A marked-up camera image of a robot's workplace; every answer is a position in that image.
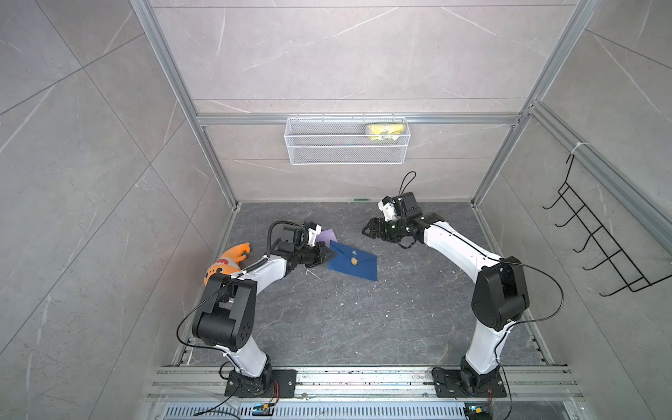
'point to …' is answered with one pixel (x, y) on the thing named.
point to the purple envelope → (325, 236)
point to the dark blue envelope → (352, 261)
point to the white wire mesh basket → (341, 142)
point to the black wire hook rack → (636, 282)
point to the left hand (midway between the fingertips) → (338, 250)
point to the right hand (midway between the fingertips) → (370, 232)
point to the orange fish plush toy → (229, 262)
